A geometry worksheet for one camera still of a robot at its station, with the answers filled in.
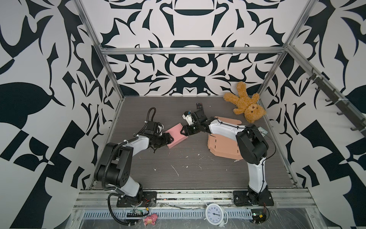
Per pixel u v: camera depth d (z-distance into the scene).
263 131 0.98
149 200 0.73
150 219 0.67
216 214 0.68
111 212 0.69
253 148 0.52
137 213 0.72
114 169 0.45
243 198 0.75
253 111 1.01
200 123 0.75
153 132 0.75
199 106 1.12
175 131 0.94
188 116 0.87
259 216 0.71
